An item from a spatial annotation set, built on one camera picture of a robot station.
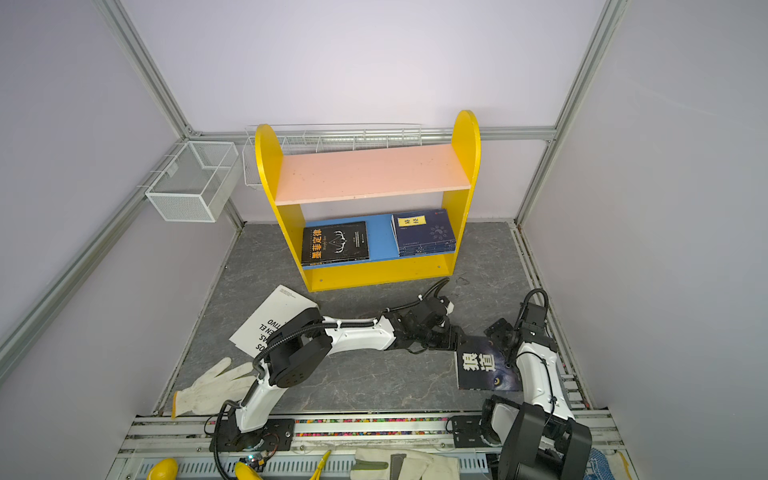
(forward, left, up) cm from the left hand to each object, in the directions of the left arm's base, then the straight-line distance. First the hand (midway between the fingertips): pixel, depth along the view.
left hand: (465, 350), depth 82 cm
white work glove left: (-5, +70, -5) cm, 70 cm away
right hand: (+2, -12, -3) cm, 13 cm away
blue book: (+29, +11, +11) cm, 33 cm away
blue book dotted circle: (+34, +8, +12) cm, 37 cm away
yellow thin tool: (-25, +39, -2) cm, 46 cm away
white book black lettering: (+19, +54, -3) cm, 58 cm away
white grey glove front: (-24, +23, -4) cm, 34 cm away
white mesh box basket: (+61, +85, +15) cm, 105 cm away
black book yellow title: (+33, +36, +10) cm, 50 cm away
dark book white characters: (-4, -5, -4) cm, 7 cm away
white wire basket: (+60, +43, +30) cm, 80 cm away
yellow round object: (-22, +72, 0) cm, 75 cm away
